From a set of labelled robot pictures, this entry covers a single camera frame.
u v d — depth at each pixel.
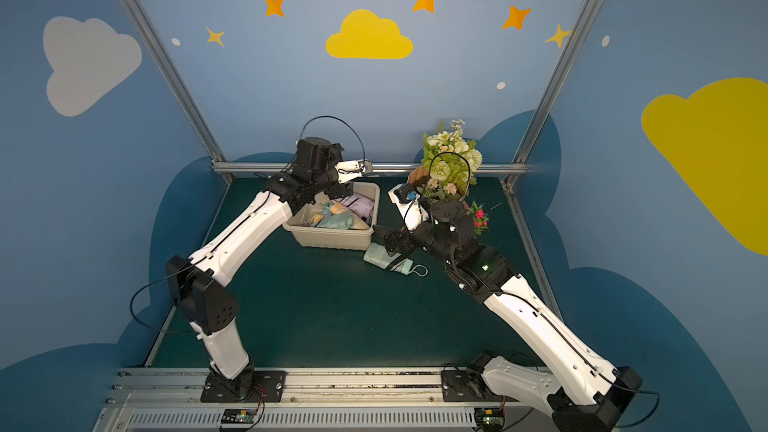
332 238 0.92
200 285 0.44
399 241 0.58
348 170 0.69
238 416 0.72
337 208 0.98
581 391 0.38
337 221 0.90
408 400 0.74
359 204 0.98
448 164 0.88
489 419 0.73
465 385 0.73
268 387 0.74
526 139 1.08
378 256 0.96
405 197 0.53
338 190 0.74
